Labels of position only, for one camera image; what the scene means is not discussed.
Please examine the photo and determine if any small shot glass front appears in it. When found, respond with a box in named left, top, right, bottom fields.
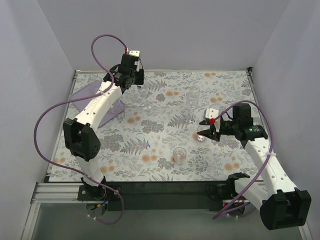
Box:
left=172, top=147, right=187, bottom=163

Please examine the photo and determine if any floral tablecloth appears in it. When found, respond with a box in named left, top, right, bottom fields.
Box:
left=48, top=70, right=280, bottom=183

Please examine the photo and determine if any tall plain flute glass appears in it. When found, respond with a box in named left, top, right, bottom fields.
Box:
left=186, top=85, right=200, bottom=123

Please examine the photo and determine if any labelled champagne flute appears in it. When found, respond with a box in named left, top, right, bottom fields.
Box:
left=137, top=85, right=152, bottom=110

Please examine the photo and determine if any clear faceted tumbler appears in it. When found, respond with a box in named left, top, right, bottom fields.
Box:
left=109, top=98, right=124, bottom=114

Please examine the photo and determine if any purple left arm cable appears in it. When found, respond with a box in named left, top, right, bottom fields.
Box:
left=33, top=34, right=130, bottom=224

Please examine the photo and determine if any lilac plastic tray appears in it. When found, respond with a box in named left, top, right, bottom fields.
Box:
left=70, top=80, right=123, bottom=131

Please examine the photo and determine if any small shot glass right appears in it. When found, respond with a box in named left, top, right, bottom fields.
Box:
left=196, top=125, right=210, bottom=142

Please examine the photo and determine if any small shot glass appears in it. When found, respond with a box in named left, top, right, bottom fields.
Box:
left=196, top=125, right=210, bottom=142
left=172, top=147, right=187, bottom=163

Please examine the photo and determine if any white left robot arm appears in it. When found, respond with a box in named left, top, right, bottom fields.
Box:
left=63, top=50, right=144, bottom=187

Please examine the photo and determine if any clear wine goblet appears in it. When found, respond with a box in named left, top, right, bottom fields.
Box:
left=209, top=103, right=224, bottom=119

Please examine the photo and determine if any aluminium frame rail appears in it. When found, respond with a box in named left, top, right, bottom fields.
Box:
left=21, top=181, right=83, bottom=240

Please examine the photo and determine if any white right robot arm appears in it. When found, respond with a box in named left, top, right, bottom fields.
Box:
left=198, top=101, right=312, bottom=230

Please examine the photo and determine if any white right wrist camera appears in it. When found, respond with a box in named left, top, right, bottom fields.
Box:
left=204, top=108, right=221, bottom=133

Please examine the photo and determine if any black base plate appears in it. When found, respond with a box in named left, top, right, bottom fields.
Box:
left=107, top=180, right=237, bottom=212

